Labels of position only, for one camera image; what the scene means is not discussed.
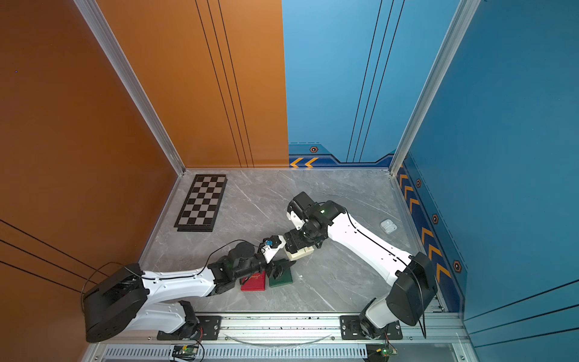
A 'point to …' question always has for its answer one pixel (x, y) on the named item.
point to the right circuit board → (386, 351)
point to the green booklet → (284, 279)
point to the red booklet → (255, 283)
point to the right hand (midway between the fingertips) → (297, 243)
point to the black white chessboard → (200, 203)
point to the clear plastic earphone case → (388, 226)
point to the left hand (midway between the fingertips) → (290, 248)
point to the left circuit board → (185, 352)
